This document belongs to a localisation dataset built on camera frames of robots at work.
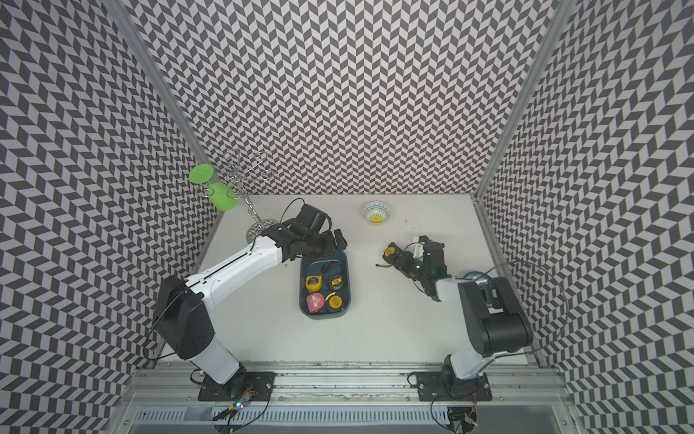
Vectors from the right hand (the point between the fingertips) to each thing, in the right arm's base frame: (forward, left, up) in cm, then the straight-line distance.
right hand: (390, 261), depth 92 cm
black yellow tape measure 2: (-7, +18, -1) cm, 20 cm away
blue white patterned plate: (-6, -28, 0) cm, 29 cm away
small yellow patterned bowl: (+26, +3, -4) cm, 26 cm away
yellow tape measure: (-6, +26, -2) cm, 27 cm away
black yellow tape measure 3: (-14, +19, -1) cm, 24 cm away
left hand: (-2, +18, +10) cm, 21 cm away
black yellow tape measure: (+2, 0, +2) cm, 3 cm away
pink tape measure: (-13, +25, -3) cm, 28 cm away
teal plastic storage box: (-7, +23, -4) cm, 24 cm away
